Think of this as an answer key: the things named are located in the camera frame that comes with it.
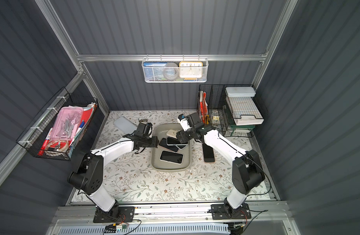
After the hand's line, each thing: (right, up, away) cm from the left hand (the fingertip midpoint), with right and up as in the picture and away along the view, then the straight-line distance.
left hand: (156, 141), depth 93 cm
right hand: (+19, +7, -6) cm, 21 cm away
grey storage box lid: (-28, +10, +18) cm, 34 cm away
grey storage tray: (0, +7, +12) cm, 14 cm away
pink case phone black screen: (+34, -9, +3) cm, 35 cm away
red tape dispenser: (-41, +1, -26) cm, 48 cm away
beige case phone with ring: (+9, +5, +10) cm, 14 cm away
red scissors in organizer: (+33, +26, +27) cm, 50 cm away
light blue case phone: (+9, -1, +8) cm, 12 cm away
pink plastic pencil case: (-42, +13, -21) cm, 48 cm away
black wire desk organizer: (+47, +20, +26) cm, 57 cm away
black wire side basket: (-46, +5, -31) cm, 56 cm away
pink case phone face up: (+3, -2, +7) cm, 8 cm away
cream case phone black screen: (+10, -10, +1) cm, 14 cm away
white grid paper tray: (+56, +21, +1) cm, 60 cm away
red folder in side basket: (-35, +16, -16) cm, 41 cm away
